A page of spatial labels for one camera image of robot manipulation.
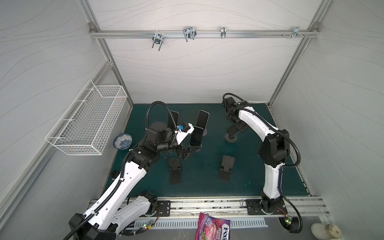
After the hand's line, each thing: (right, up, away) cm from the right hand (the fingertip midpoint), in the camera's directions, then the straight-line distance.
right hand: (236, 121), depth 92 cm
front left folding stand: (-37, -28, -10) cm, 47 cm away
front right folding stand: (-8, -24, -13) cm, 28 cm away
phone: (-21, +1, +4) cm, 21 cm away
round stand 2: (-1, -13, +9) cm, 16 cm away
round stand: (-19, -8, +11) cm, 24 cm away
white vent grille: (-32, -48, -22) cm, 62 cm away
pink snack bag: (-19, -48, -26) cm, 58 cm away
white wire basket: (-77, -3, -25) cm, 81 cm away
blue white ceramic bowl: (-74, -13, +5) cm, 76 cm away
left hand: (-27, -8, -27) cm, 39 cm away
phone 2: (-1, -6, +6) cm, 9 cm away
